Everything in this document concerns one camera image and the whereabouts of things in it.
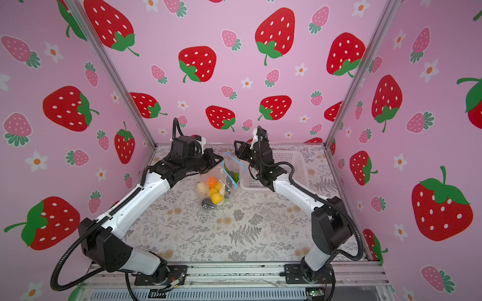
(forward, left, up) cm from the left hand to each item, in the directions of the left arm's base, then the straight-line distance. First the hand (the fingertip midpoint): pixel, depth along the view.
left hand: (225, 156), depth 75 cm
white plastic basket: (+17, -37, -21) cm, 46 cm away
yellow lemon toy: (-7, +5, -22) cm, 24 cm away
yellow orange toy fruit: (0, +9, -26) cm, 28 cm away
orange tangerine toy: (+2, +9, -22) cm, 24 cm away
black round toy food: (-8, +10, -25) cm, 28 cm away
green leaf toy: (0, -4, -15) cm, 15 cm away
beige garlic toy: (0, +14, -24) cm, 28 cm away
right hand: (+7, -4, +1) cm, 9 cm away
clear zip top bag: (-4, +1, -4) cm, 6 cm away
